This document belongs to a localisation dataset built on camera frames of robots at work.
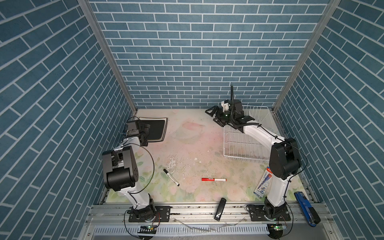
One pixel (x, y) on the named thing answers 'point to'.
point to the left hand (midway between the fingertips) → (149, 128)
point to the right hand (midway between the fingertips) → (207, 113)
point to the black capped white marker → (171, 177)
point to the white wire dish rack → (237, 144)
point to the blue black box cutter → (310, 213)
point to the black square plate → (158, 126)
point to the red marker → (214, 179)
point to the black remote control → (220, 208)
